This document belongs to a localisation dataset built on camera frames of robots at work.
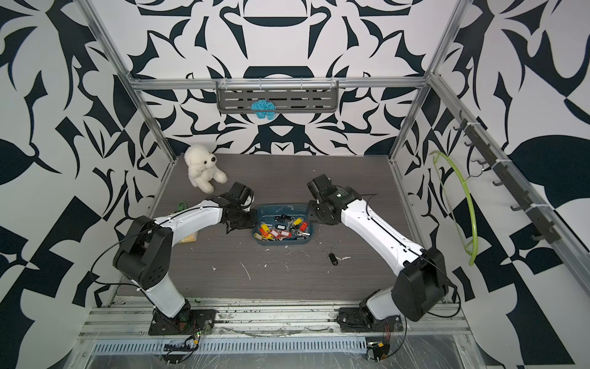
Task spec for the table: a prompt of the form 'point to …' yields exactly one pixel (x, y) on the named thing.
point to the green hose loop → (467, 251)
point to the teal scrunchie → (263, 104)
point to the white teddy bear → (201, 168)
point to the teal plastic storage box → (282, 224)
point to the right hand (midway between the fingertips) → (313, 212)
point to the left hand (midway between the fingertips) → (257, 219)
